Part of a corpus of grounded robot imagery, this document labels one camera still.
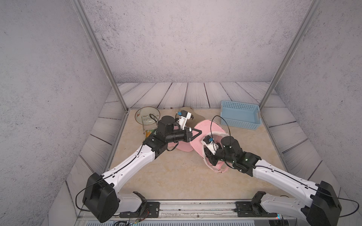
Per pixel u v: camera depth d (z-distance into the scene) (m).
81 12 0.71
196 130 0.69
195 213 0.73
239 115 1.17
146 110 0.98
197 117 1.12
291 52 0.87
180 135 0.63
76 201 0.42
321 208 0.38
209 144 0.65
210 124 0.61
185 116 0.65
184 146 0.67
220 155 0.65
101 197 0.39
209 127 0.70
